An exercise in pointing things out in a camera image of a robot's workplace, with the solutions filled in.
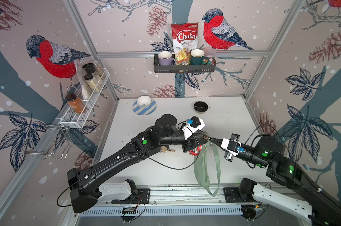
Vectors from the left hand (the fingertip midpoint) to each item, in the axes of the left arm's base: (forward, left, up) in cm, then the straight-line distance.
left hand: (206, 135), depth 56 cm
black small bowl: (+45, -8, -34) cm, 57 cm away
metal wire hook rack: (-2, +67, -1) cm, 67 cm away
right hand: (0, -2, 0) cm, 2 cm away
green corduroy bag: (-8, -1, -12) cm, 15 cm away
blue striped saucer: (+42, +38, -37) cm, 68 cm away
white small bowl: (+51, +39, -34) cm, 72 cm away
